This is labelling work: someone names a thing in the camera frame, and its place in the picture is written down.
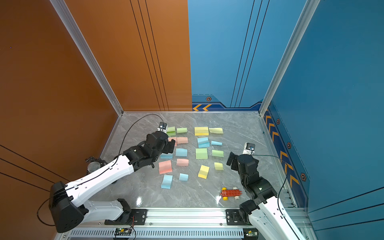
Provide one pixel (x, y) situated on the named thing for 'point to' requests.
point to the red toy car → (234, 192)
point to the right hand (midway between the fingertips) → (238, 154)
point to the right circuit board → (250, 233)
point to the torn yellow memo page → (219, 130)
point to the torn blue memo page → (180, 152)
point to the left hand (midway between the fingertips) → (167, 137)
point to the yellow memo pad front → (203, 172)
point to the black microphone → (94, 163)
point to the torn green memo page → (181, 130)
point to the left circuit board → (123, 231)
